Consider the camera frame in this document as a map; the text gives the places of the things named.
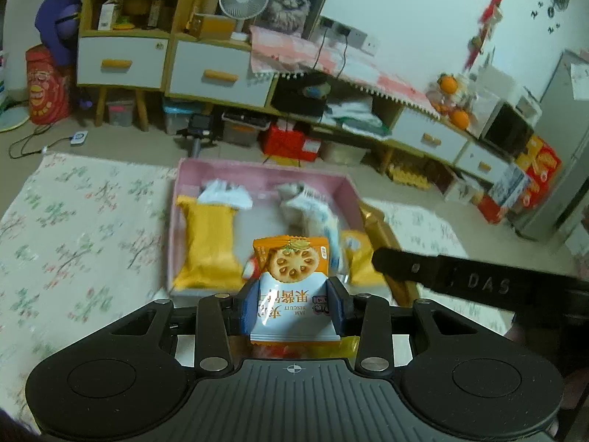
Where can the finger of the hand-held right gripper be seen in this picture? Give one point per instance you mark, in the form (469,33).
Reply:
(405,267)

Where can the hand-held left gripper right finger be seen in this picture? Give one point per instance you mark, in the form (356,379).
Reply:
(340,308)

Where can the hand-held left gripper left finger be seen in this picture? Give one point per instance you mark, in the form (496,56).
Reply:
(246,308)

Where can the red candy wrapper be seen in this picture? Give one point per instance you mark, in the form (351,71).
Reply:
(251,269)

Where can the yellow snack packet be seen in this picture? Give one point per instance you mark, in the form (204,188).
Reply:
(363,258)
(345,346)
(207,244)

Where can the gold bar packet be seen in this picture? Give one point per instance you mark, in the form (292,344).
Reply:
(379,230)

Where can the orange white biscuit packet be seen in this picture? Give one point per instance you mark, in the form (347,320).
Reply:
(290,276)

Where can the white nut packet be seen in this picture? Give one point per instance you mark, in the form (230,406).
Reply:
(308,212)

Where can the pink shallow box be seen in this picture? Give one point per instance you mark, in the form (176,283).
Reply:
(216,168)

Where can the yellow egg carton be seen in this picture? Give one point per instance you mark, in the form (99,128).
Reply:
(409,177)

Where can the white printed carton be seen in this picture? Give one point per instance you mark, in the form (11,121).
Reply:
(508,184)

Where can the long low wooden cabinet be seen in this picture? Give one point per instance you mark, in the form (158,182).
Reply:
(384,161)

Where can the orange yellow carton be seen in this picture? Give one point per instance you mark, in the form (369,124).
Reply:
(540,165)

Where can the white plastic container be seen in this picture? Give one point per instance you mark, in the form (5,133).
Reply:
(343,153)

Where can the grey refrigerator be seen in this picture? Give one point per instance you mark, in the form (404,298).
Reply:
(557,147)

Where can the pile of folded papers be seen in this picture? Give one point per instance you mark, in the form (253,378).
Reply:
(356,117)

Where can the orange fruit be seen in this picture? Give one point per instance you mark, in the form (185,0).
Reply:
(461,119)
(448,84)

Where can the microwave oven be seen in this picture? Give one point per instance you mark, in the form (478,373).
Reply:
(504,129)

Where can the red box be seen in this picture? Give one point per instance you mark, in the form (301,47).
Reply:
(285,142)

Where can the floral cloth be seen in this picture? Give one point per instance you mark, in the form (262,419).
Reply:
(69,239)

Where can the clear plastic bin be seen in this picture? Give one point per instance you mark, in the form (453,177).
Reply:
(120,113)
(182,119)

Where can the black device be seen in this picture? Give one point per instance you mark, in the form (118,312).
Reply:
(294,99)

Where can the pink cabinet cloth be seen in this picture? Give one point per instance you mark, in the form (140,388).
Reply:
(285,48)

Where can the red hanging decoration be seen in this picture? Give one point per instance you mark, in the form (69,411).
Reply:
(487,14)

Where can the cardboard box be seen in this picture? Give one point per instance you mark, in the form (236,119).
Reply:
(214,26)

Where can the white drawer with sticker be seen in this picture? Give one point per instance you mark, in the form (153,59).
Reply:
(119,50)

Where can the cat picture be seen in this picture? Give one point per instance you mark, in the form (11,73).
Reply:
(290,2)

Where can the red tin bucket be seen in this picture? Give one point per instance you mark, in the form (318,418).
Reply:
(46,87)

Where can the tall wooden shelf cabinet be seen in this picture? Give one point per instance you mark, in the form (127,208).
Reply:
(84,9)

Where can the purple plush toy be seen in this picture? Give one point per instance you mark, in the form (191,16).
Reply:
(57,23)

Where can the wall socket panel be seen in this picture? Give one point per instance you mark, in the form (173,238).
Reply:
(354,37)

